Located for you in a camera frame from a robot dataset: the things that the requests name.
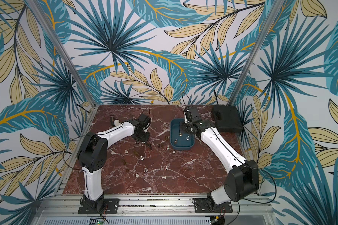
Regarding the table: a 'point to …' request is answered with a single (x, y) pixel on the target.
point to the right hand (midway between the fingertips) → (183, 126)
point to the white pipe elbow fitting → (117, 123)
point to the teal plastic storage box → (180, 141)
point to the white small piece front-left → (137, 175)
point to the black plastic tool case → (226, 118)
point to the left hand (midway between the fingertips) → (144, 139)
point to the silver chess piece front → (145, 170)
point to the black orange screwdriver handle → (112, 121)
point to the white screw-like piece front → (164, 177)
